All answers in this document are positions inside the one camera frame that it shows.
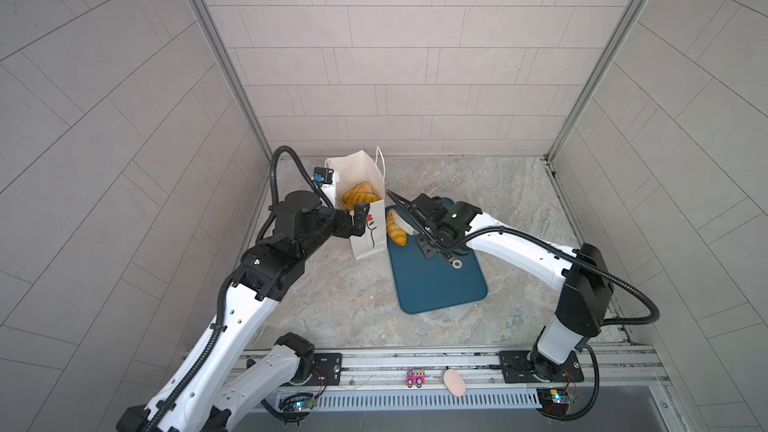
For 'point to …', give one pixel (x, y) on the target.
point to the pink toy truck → (415, 377)
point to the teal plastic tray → (428, 284)
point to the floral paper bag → (361, 180)
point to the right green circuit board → (555, 401)
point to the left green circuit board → (297, 402)
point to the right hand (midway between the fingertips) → (425, 245)
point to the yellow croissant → (394, 229)
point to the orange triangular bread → (364, 187)
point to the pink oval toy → (454, 382)
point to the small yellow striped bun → (349, 199)
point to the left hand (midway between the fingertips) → (358, 199)
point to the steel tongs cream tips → (413, 230)
